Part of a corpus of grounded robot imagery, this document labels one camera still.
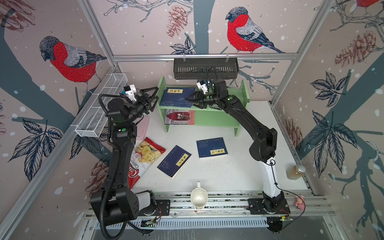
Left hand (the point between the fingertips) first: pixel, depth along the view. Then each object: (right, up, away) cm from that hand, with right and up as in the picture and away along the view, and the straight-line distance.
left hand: (161, 90), depth 65 cm
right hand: (+12, -2, +15) cm, 19 cm away
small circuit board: (-7, -65, +7) cm, 65 cm away
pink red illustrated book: (+8, -12, +31) cm, 34 cm away
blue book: (+2, -40, +23) cm, 46 cm away
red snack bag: (-16, -36, +23) cm, 46 cm away
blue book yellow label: (+10, -5, +15) cm, 19 cm away
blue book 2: (+27, -32, +30) cm, 52 cm away
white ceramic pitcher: (+17, -53, +11) cm, 57 cm away
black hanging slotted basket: (+22, +22, +39) cm, 50 cm away
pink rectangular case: (-23, -20, +38) cm, 49 cm away
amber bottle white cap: (+69, -41, +13) cm, 81 cm away
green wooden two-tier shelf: (+21, -13, +30) cm, 39 cm away
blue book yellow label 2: (+4, 0, +20) cm, 20 cm away
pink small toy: (+67, -55, +8) cm, 87 cm away
